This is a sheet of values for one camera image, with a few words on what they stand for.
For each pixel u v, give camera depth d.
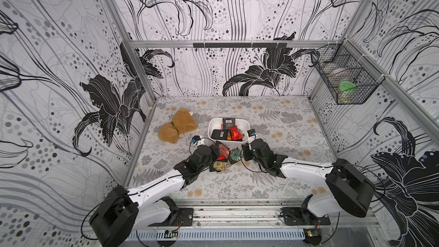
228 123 1.01
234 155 0.91
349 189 0.43
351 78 0.80
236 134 0.95
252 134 0.75
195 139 0.76
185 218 0.73
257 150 0.65
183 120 0.94
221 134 0.97
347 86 0.79
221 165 0.88
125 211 0.40
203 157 0.63
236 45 0.92
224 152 0.83
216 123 1.01
